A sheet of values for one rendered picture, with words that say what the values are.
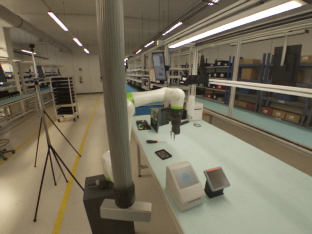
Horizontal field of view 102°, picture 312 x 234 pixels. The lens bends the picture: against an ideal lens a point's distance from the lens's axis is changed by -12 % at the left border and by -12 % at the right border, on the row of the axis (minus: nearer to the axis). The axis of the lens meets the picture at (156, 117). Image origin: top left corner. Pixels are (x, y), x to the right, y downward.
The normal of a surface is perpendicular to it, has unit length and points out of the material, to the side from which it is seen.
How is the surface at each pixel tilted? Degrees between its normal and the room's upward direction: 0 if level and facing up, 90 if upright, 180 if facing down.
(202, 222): 0
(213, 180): 32
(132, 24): 90
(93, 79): 90
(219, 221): 0
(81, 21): 90
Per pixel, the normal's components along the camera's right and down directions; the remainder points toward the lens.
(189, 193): 0.24, -0.54
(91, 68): 0.31, 0.28
